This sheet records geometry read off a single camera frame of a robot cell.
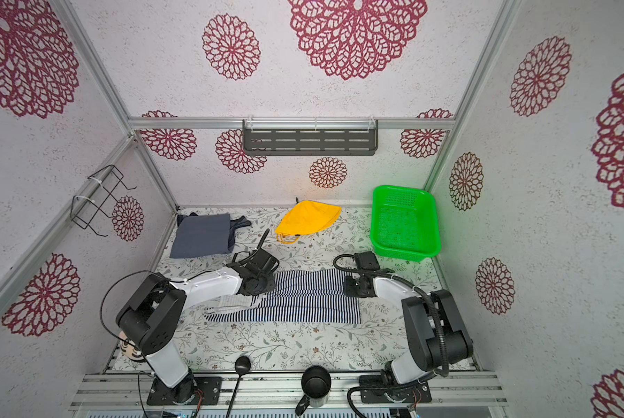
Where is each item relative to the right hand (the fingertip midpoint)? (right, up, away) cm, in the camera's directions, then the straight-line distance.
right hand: (348, 285), depth 94 cm
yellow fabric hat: (-17, +25, +22) cm, 38 cm away
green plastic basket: (+28, +23, +22) cm, 43 cm away
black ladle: (-34, -21, -16) cm, 43 cm away
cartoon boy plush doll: (-65, -15, -20) cm, 69 cm away
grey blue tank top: (-57, +18, +15) cm, 62 cm away
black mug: (-12, -24, -20) cm, 33 cm away
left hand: (-28, 0, 0) cm, 28 cm away
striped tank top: (-14, -4, -2) cm, 14 cm away
